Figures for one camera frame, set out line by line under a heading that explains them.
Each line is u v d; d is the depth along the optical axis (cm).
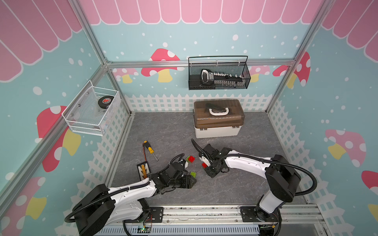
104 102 79
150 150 97
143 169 89
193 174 87
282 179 45
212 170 76
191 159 90
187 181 73
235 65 91
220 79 87
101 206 42
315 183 42
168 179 65
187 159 92
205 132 100
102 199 42
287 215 76
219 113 91
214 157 65
